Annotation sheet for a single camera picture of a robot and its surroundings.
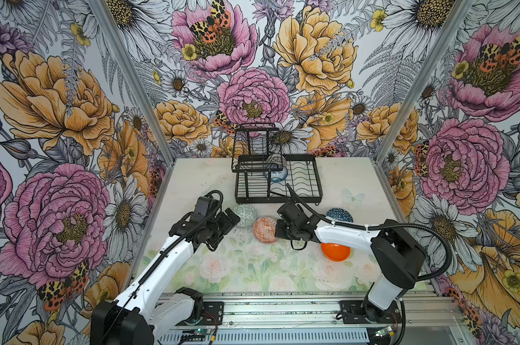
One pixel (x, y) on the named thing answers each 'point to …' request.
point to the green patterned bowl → (247, 215)
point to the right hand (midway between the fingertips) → (277, 237)
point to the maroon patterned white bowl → (277, 158)
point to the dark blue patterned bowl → (340, 214)
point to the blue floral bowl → (278, 176)
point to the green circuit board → (202, 331)
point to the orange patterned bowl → (264, 230)
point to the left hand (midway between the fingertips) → (232, 232)
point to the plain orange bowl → (335, 252)
